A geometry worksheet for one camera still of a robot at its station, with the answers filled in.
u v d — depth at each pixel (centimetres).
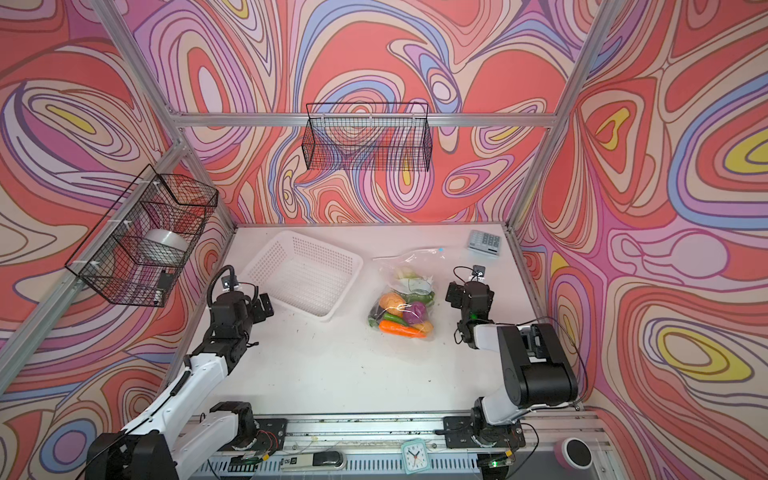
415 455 69
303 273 105
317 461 67
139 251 72
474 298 72
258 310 78
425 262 99
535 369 45
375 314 86
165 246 70
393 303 84
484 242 112
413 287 88
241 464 72
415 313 82
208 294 62
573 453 67
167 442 42
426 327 84
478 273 80
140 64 76
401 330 84
